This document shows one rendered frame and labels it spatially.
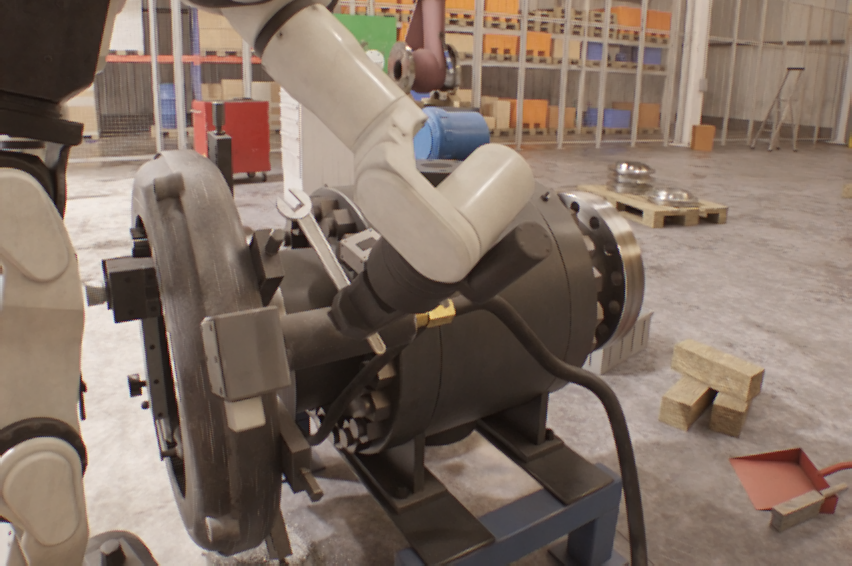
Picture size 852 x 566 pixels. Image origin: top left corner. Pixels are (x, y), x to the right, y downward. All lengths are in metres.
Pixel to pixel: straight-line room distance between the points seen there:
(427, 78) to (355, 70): 4.84
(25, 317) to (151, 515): 1.06
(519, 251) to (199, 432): 0.58
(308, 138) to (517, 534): 4.02
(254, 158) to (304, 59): 6.09
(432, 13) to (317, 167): 1.72
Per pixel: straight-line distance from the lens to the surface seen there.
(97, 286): 1.11
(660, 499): 1.88
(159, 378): 1.26
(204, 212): 0.92
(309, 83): 0.47
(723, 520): 1.87
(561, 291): 1.27
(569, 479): 1.43
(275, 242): 0.81
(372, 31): 8.48
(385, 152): 0.43
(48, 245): 0.80
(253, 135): 6.53
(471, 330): 1.12
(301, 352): 0.79
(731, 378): 2.25
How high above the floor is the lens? 1.11
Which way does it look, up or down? 14 degrees down
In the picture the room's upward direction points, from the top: 1 degrees clockwise
